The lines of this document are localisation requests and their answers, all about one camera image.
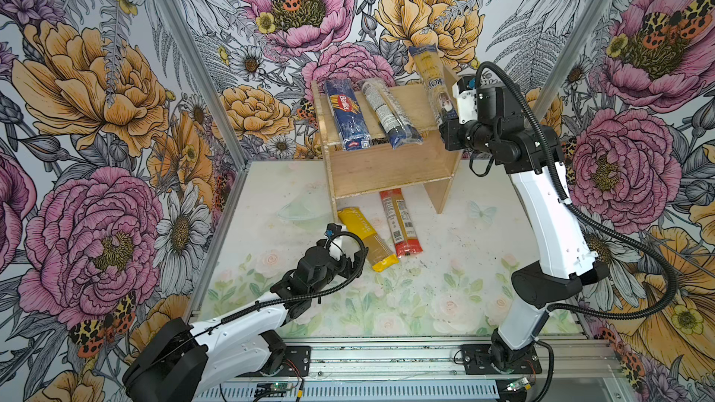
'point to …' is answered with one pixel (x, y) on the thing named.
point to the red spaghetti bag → (401, 222)
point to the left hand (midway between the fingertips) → (353, 251)
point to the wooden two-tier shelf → (381, 167)
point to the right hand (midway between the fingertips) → (448, 134)
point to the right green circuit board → (518, 383)
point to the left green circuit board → (280, 386)
